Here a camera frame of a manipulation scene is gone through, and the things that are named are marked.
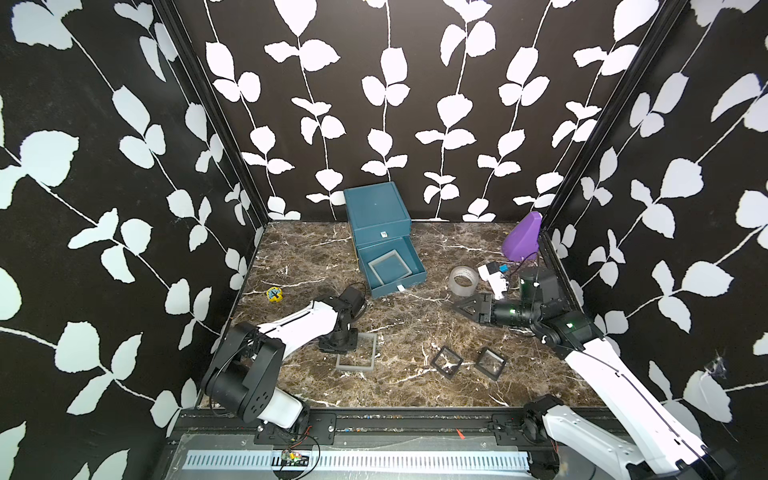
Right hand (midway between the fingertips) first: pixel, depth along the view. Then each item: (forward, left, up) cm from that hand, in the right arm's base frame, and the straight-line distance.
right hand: (455, 305), depth 69 cm
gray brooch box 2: (-4, +24, -25) cm, 34 cm away
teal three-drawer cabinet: (+30, +19, -5) cm, 36 cm away
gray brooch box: (+25, +16, -18) cm, 35 cm away
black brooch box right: (-5, -13, -26) cm, 30 cm away
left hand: (0, +29, -24) cm, 37 cm away
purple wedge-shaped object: (+34, -30, -15) cm, 48 cm away
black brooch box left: (-4, -1, -26) cm, 26 cm away
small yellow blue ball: (+16, +55, -23) cm, 62 cm away
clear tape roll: (+23, -10, -23) cm, 34 cm away
